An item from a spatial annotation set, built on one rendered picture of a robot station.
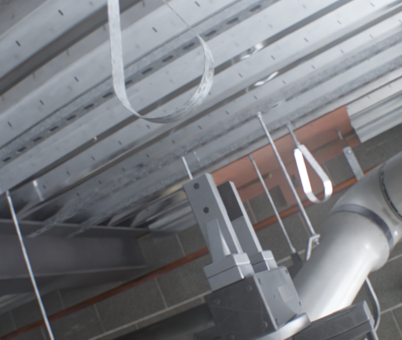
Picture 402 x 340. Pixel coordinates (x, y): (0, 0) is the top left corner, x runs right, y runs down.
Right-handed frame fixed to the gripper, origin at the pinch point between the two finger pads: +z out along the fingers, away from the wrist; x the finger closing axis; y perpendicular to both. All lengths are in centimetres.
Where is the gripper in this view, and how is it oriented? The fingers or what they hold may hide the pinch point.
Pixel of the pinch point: (216, 201)
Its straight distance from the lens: 48.0
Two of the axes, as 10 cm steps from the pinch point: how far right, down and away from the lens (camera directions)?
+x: 3.6, 1.4, 9.2
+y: -8.6, 4.4, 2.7
